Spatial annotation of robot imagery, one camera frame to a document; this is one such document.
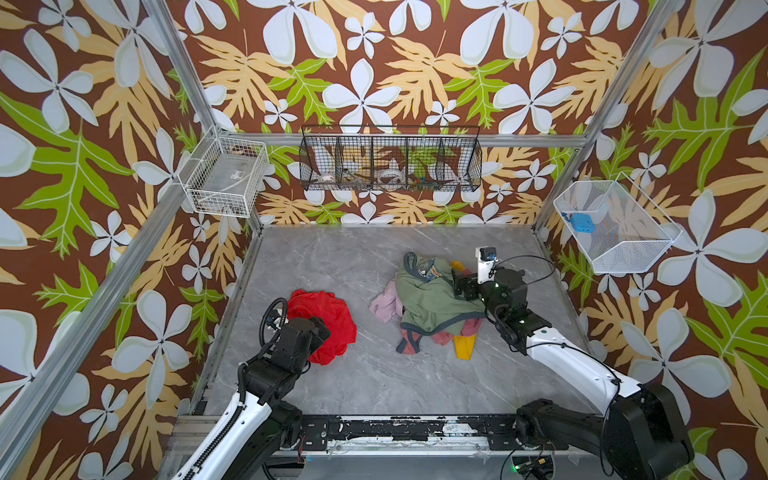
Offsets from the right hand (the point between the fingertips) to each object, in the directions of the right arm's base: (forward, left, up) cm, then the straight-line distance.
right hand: (466, 265), depth 82 cm
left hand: (-14, +42, -8) cm, 45 cm away
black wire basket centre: (+36, +21, +11) cm, 43 cm away
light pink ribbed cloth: (-2, +22, -19) cm, 29 cm away
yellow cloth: (-15, -1, -19) cm, 24 cm away
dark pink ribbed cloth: (-14, +15, -19) cm, 28 cm away
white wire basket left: (+23, +70, +15) cm, 75 cm away
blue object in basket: (+12, -36, +5) cm, 38 cm away
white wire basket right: (+4, -43, +9) cm, 44 cm away
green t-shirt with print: (-5, +11, -6) cm, 14 cm away
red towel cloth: (-7, +39, -16) cm, 42 cm away
